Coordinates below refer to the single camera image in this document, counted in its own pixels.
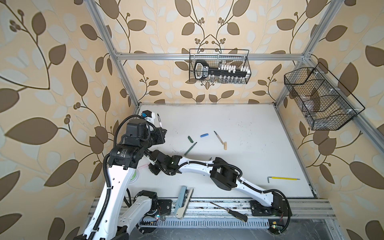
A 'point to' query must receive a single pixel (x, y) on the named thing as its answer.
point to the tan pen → (217, 136)
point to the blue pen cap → (203, 135)
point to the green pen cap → (190, 139)
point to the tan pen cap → (225, 145)
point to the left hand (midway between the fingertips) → (165, 129)
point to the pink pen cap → (143, 166)
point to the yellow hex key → (281, 178)
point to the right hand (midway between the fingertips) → (149, 164)
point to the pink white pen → (160, 121)
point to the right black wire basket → (325, 103)
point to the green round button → (134, 176)
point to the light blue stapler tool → (183, 201)
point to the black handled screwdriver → (242, 217)
